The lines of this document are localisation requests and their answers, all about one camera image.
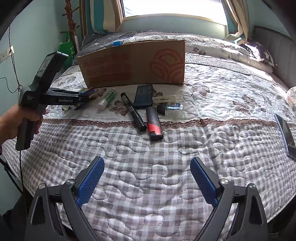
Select curtain right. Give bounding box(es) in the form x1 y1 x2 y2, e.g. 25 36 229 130
221 0 250 45

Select green bag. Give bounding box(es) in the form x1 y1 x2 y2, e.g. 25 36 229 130
59 31 75 69

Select checkered quilted bedspread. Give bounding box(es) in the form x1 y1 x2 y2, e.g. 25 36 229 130
3 52 295 240

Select grey padded headboard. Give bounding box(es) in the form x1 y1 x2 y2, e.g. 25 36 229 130
253 26 296 88

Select star pattern pillow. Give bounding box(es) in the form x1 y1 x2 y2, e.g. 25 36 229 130
240 39 274 67

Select floral folded quilt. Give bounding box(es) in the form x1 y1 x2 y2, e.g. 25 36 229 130
184 35 273 73

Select dark star pattern blanket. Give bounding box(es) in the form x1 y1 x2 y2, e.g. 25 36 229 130
72 31 144 66

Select brown cardboard box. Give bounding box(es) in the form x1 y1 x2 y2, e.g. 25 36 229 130
77 40 185 88

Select wall power socket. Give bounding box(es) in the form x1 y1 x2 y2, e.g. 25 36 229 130
0 46 14 63

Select black smartphone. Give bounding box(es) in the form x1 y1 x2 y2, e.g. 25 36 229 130
274 113 296 160

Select black marker pen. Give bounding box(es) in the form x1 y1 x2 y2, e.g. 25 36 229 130
120 92 147 132

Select small bottle with black cap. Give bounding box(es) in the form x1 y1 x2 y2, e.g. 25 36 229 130
157 102 184 116

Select person's left hand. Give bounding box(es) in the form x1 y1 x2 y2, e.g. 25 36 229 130
0 103 47 145

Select wooden coat rack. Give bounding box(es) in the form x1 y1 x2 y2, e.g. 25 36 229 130
62 0 80 54

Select black and red lighter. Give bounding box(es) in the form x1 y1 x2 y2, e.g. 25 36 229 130
145 106 164 142

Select green and white tube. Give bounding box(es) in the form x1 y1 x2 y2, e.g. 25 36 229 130
98 89 116 110

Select black cable on wall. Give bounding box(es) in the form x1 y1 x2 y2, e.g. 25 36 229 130
0 25 24 95

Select white flat stick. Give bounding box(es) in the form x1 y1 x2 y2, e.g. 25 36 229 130
152 95 177 104

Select dark blue remote control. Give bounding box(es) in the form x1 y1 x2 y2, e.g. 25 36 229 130
133 84 153 109

